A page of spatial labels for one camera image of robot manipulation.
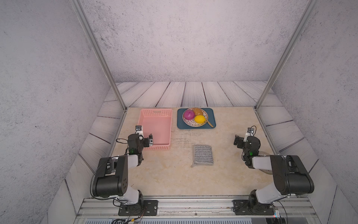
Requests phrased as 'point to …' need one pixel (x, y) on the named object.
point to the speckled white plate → (192, 122)
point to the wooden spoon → (209, 123)
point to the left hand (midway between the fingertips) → (145, 133)
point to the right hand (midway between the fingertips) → (245, 135)
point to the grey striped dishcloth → (203, 155)
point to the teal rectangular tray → (211, 114)
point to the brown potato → (197, 111)
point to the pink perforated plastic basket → (158, 122)
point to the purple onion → (189, 114)
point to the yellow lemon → (200, 119)
